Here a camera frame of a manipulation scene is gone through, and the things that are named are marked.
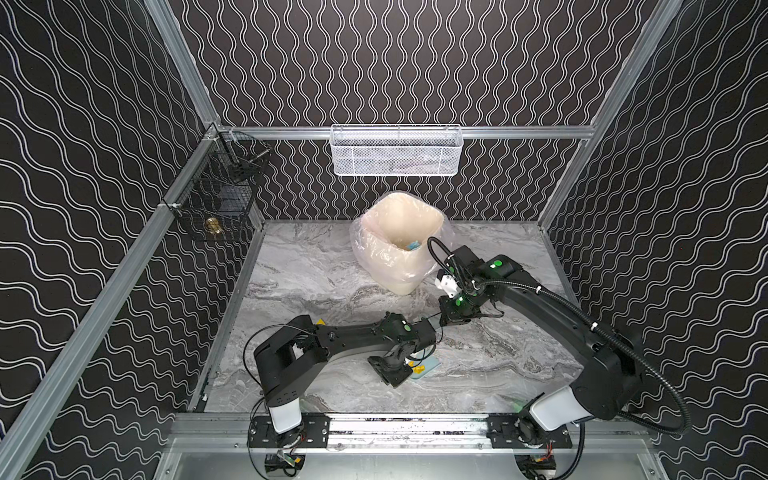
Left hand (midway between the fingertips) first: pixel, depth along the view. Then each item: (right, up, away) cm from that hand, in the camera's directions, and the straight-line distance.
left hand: (398, 384), depth 78 cm
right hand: (+12, +16, 0) cm, 20 cm away
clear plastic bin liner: (+13, +40, +7) cm, 43 cm away
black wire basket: (-55, +50, +14) cm, 76 cm away
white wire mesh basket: (0, +70, +25) cm, 75 cm away
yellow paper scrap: (-24, +13, +16) cm, 32 cm away
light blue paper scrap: (+4, +37, 0) cm, 37 cm away
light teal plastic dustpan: (+6, +8, -4) cm, 10 cm away
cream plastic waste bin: (0, +40, +24) cm, 47 cm away
